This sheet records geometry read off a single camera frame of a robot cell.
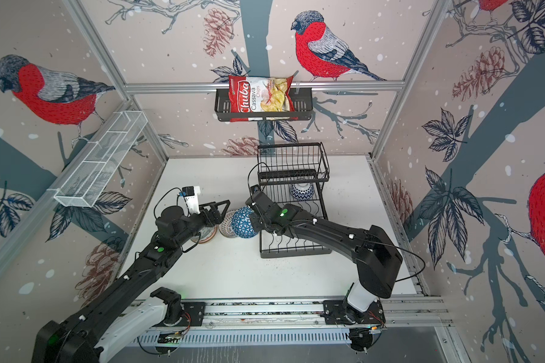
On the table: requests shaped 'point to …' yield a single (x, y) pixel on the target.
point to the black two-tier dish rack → (280, 166)
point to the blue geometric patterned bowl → (241, 222)
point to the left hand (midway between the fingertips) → (226, 199)
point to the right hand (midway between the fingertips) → (256, 214)
